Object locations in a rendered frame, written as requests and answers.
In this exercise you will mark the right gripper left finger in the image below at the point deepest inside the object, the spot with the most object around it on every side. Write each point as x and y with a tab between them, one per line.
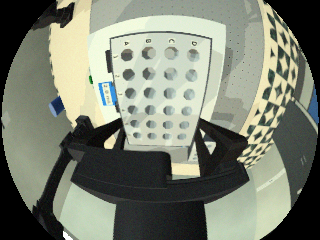
96	137

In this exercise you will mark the white box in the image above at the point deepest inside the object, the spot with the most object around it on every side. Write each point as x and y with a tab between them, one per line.
99	53

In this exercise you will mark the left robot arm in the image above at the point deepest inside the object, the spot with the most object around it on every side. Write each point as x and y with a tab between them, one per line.
63	16

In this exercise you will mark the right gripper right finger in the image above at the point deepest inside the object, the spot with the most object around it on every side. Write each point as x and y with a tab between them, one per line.
229	146

